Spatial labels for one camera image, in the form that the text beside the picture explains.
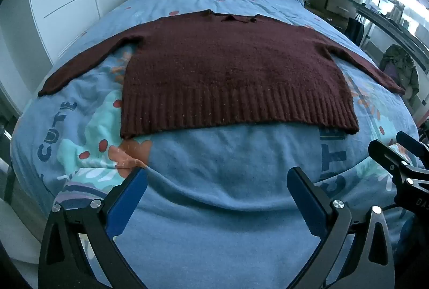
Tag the wooden nightstand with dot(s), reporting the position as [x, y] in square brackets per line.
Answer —
[338, 1]

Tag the maroon knit sweater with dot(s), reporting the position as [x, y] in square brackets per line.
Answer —
[218, 74]

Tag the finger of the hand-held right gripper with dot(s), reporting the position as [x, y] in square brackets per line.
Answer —
[414, 143]
[385, 153]

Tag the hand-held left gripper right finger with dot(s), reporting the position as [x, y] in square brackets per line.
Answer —
[308, 205]

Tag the blue printed duvet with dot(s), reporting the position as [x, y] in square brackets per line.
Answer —
[207, 175]

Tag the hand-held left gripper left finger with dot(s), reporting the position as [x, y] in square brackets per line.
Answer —
[127, 205]

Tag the black bag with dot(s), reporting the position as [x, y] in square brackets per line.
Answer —
[356, 30]

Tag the olive jacket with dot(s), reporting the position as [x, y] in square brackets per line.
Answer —
[400, 69]

